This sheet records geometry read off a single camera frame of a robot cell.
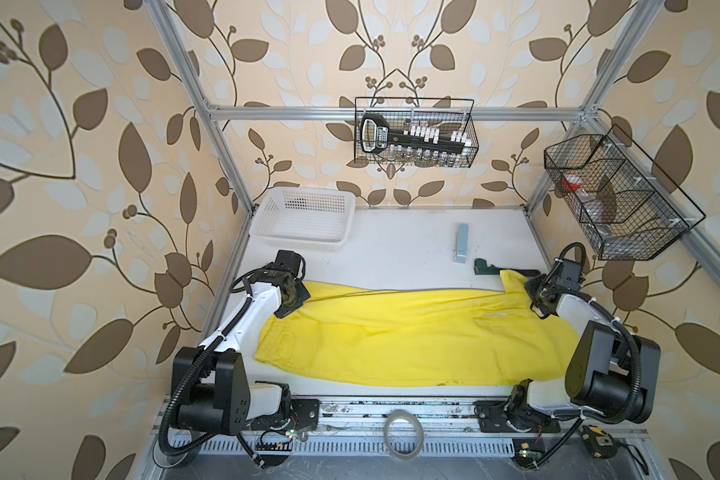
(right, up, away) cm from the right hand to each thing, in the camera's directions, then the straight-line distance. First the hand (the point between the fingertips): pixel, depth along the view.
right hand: (534, 291), depth 91 cm
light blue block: (-17, +14, +17) cm, 28 cm away
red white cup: (+5, +32, -10) cm, 33 cm away
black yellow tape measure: (+4, -32, -22) cm, 39 cm away
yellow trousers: (-37, -13, -2) cm, 39 cm away
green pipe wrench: (-13, +6, +11) cm, 18 cm away
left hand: (-71, -1, -5) cm, 71 cm away
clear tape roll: (-42, -29, -15) cm, 54 cm away
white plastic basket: (-73, +24, +29) cm, 82 cm away
